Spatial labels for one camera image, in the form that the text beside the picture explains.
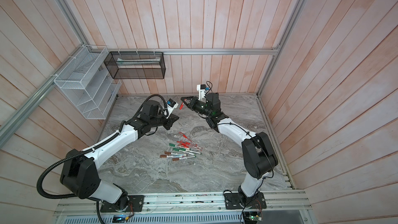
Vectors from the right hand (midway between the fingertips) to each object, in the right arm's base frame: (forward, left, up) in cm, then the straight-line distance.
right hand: (180, 99), depth 80 cm
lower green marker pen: (-16, +3, -27) cm, 32 cm away
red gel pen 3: (-12, -2, -28) cm, 31 cm away
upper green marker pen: (-13, +5, -27) cm, 31 cm away
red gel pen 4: (-14, -6, -28) cm, 32 cm away
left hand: (-6, +2, -9) cm, 11 cm away
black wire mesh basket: (+20, +27, +7) cm, 35 cm away
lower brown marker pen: (-21, +2, -28) cm, 35 cm away
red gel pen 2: (-6, -1, -29) cm, 29 cm away
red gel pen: (-3, -1, -2) cm, 4 cm away
